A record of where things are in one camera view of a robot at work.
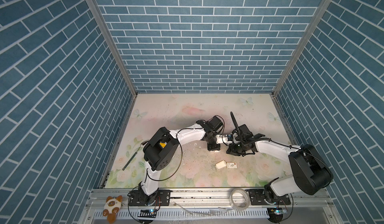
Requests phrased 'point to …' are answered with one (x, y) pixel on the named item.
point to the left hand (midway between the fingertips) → (217, 146)
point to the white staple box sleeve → (232, 165)
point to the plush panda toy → (111, 207)
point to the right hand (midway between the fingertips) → (225, 150)
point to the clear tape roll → (246, 195)
